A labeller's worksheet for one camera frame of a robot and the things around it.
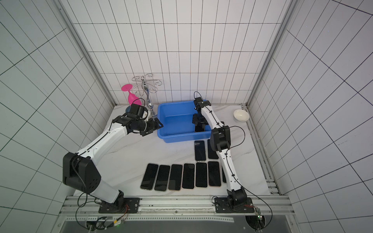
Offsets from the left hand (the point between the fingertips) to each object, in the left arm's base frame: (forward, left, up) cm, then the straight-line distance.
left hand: (157, 130), depth 84 cm
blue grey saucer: (+30, +30, -14) cm, 44 cm away
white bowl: (+24, -59, -13) cm, 65 cm away
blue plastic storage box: (+19, -10, -11) cm, 24 cm away
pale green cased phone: (-23, -4, -17) cm, 29 cm away
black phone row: (-21, +4, -18) cm, 28 cm away
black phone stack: (-4, -26, -16) cm, 31 cm away
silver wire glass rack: (+30, +9, +10) cm, 33 cm away
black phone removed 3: (-20, -26, -16) cm, 37 cm away
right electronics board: (-38, -54, -14) cm, 68 cm away
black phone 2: (-25, -37, -3) cm, 45 cm away
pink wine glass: (+25, +21, +3) cm, 33 cm away
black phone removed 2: (-22, -19, -15) cm, 33 cm away
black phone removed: (-22, -11, -16) cm, 29 cm away
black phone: (+16, -27, -20) cm, 37 cm away
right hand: (+19, -23, -16) cm, 34 cm away
